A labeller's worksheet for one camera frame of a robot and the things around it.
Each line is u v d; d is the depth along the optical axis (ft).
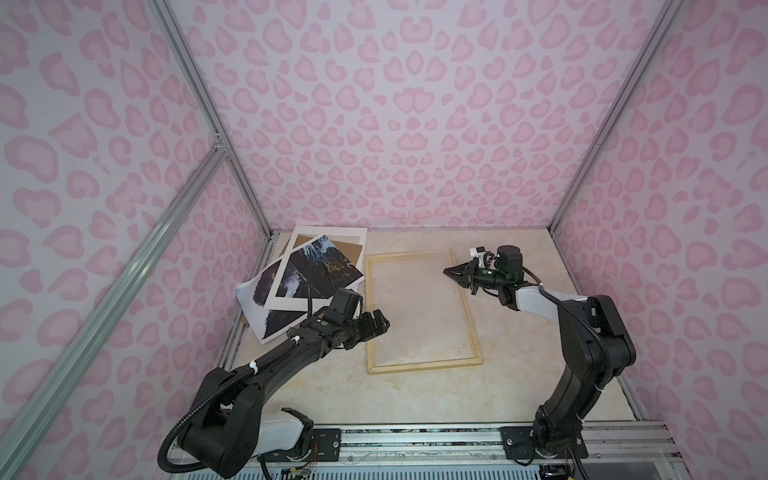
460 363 2.79
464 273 2.73
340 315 2.19
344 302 2.20
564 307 1.68
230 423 1.33
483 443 2.46
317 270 3.61
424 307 3.22
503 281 2.55
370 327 2.51
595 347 1.55
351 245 3.84
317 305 2.22
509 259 2.46
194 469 1.37
